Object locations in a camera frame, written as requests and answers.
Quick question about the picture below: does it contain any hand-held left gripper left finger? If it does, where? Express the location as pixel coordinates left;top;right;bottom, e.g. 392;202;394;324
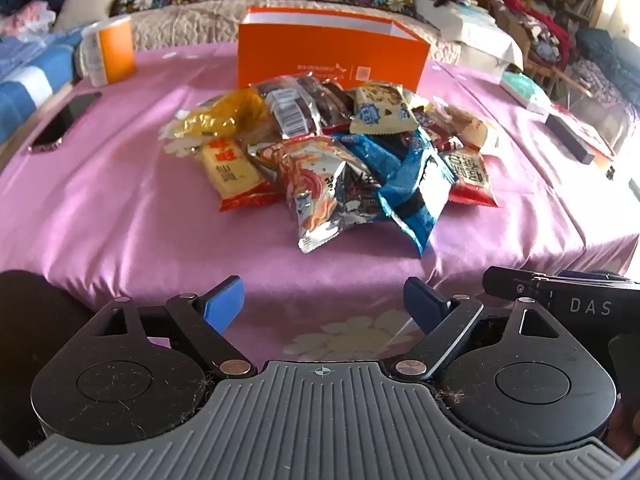
90;276;252;377

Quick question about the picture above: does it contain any blue striped blanket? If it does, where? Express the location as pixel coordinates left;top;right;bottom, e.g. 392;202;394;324
0;30;83;146

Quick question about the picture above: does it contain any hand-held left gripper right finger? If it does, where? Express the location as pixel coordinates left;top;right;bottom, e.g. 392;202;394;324
391;277;563;380

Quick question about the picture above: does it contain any beige quilt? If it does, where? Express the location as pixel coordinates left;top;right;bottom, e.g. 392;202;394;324
131;0;461;63

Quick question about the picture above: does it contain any pink floral cloth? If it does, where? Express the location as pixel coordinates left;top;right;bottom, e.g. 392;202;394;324
0;42;640;363

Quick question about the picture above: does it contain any cream blue snack packet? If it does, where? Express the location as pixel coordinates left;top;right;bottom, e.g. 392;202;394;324
348;85;418;134

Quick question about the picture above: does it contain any orange and white cup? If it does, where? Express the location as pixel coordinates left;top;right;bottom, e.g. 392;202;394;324
80;15;137;87

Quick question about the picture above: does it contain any black smartphone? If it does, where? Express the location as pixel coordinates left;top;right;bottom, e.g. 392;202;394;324
27;91;103;153

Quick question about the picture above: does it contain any yellow snack packet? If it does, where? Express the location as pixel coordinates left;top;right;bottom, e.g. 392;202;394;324
162;89;273;146

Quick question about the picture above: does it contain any black rectangular box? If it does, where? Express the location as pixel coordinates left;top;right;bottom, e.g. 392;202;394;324
544;112;597;166

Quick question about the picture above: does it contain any clear brown snack packet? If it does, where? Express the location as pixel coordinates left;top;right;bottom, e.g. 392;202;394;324
255;74;351;137

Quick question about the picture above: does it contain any white paper box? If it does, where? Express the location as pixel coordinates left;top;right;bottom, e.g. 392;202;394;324
425;0;525;68

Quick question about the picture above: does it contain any orange cardboard box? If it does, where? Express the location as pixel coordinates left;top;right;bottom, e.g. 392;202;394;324
236;7;432;96

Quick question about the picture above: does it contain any teal tissue pack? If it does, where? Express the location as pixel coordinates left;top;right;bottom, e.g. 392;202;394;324
500;71;551;115

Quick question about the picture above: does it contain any red white snack packet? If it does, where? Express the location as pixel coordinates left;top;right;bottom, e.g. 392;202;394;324
440;149;501;208

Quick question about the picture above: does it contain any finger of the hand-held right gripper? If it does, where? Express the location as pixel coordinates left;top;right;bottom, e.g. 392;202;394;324
482;266;553;311

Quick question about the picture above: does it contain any red scarf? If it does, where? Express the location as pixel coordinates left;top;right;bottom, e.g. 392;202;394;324
482;0;573;63

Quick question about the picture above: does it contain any red cream snack packet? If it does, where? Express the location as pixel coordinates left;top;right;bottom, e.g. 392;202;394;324
200;135;283;212

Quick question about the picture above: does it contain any silver orange snack packet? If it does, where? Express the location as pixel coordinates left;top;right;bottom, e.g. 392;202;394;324
248;135;383;254

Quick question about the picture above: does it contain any beige snack packet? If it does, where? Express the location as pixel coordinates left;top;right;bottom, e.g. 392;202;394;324
425;105;500;152

